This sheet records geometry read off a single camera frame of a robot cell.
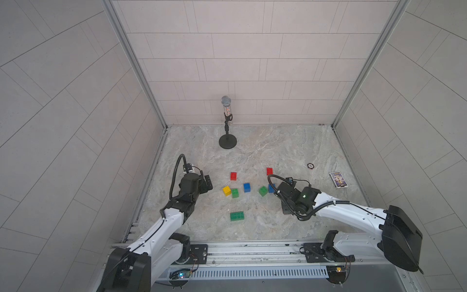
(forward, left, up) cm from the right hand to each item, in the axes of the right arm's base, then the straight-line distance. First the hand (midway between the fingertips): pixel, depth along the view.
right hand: (286, 207), depth 83 cm
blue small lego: (+10, +17, +3) cm, 20 cm away
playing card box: (+12, -29, 0) cm, 32 cm away
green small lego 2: (+8, +10, +3) cm, 13 cm away
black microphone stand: (+41, +27, +2) cm, 49 cm away
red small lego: (+18, +24, +1) cm, 30 cm away
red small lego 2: (+19, +5, +1) cm, 20 cm away
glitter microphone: (+41, +25, +32) cm, 57 cm away
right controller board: (-25, -14, -2) cm, 29 cm away
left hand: (+16, +38, +7) cm, 42 cm away
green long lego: (-3, +23, +1) cm, 23 cm away
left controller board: (-23, +44, +3) cm, 50 cm away
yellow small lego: (+9, +27, +4) cm, 29 cm away
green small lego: (+7, +23, +3) cm, 24 cm away
